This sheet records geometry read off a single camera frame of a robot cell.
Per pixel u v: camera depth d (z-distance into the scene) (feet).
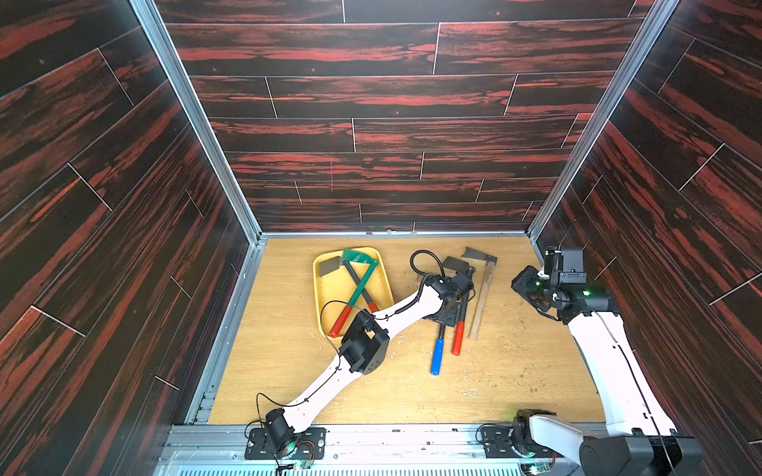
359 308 3.13
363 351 2.04
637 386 1.33
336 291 3.37
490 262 3.57
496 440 2.42
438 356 2.89
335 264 3.53
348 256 3.61
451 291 2.35
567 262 1.79
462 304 3.22
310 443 2.37
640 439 1.23
